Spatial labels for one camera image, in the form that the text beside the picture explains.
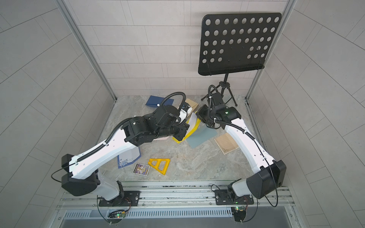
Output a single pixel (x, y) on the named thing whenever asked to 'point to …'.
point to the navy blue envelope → (153, 100)
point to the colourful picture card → (140, 169)
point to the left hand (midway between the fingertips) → (192, 126)
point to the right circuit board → (239, 213)
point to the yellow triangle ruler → (158, 163)
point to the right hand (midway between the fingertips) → (194, 114)
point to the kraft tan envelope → (192, 104)
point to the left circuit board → (117, 214)
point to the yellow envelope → (198, 122)
